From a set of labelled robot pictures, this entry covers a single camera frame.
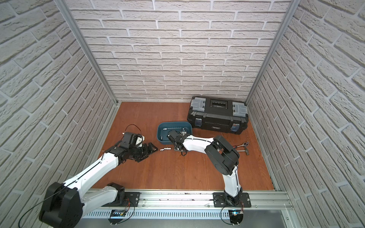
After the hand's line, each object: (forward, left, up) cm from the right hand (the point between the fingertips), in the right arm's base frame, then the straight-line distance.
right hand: (183, 145), depth 95 cm
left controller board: (-37, +36, -1) cm, 52 cm away
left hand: (-7, +17, +10) cm, 21 cm away
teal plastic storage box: (+13, +13, +3) cm, 19 cm away
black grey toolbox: (+11, -24, +17) cm, 31 cm away
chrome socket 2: (+3, -1, +15) cm, 15 cm away
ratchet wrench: (-2, -42, 0) cm, 42 cm away
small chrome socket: (-3, +14, +2) cm, 14 cm away
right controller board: (-41, -25, -1) cm, 49 cm away
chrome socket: (+12, +13, +3) cm, 18 cm away
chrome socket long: (-2, +11, +2) cm, 11 cm away
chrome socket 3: (+6, +15, +2) cm, 16 cm away
